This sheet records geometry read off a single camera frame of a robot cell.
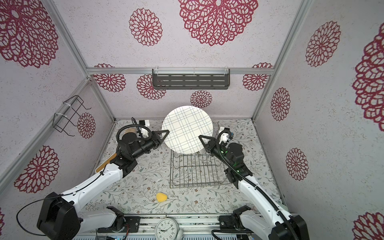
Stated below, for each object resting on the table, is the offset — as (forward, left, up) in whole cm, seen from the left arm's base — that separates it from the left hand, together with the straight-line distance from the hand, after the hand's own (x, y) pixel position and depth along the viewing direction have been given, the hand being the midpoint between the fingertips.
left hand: (169, 133), depth 73 cm
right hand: (-4, -14, +3) cm, 15 cm away
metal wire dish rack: (-6, -15, -28) cm, 33 cm away
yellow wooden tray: (-4, +43, -25) cm, 50 cm away
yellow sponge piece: (-21, +6, -29) cm, 36 cm away
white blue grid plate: (+4, -8, +3) cm, 9 cm away
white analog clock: (-37, +1, -25) cm, 44 cm away
